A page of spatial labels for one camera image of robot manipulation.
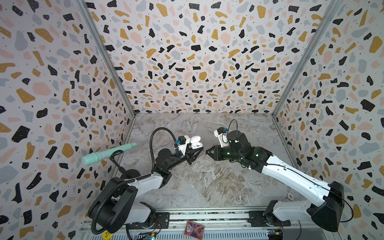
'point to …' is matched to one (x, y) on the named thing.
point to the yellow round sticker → (107, 235)
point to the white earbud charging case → (195, 140)
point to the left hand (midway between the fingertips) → (202, 145)
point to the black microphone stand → (125, 174)
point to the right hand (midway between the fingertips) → (206, 150)
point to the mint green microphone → (91, 158)
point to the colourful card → (194, 230)
